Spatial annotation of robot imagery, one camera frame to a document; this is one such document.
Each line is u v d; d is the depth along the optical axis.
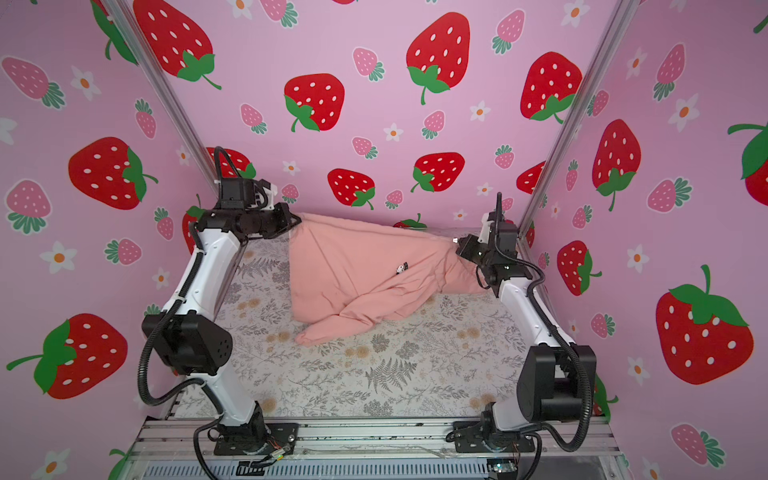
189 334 0.46
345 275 0.88
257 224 0.68
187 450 0.73
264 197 0.71
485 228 0.76
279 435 0.75
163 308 0.48
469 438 0.73
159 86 0.79
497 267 0.63
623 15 0.69
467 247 0.75
